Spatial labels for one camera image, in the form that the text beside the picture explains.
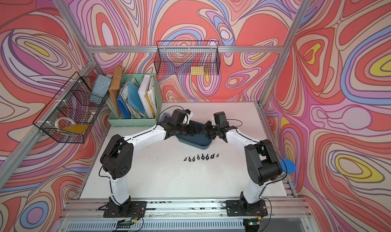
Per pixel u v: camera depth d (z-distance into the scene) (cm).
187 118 75
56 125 66
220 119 73
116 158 49
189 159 91
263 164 47
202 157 91
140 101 95
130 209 72
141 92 91
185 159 91
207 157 91
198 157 91
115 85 86
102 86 82
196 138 96
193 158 91
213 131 79
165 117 105
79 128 67
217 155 91
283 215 73
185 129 78
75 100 78
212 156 91
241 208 69
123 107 97
